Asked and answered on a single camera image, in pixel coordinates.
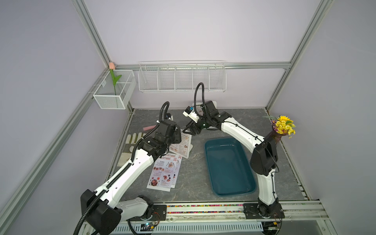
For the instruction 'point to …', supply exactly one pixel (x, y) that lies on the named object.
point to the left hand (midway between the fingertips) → (175, 133)
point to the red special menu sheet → (176, 169)
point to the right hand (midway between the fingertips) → (185, 127)
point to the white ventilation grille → (134, 227)
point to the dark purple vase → (275, 136)
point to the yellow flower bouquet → (283, 125)
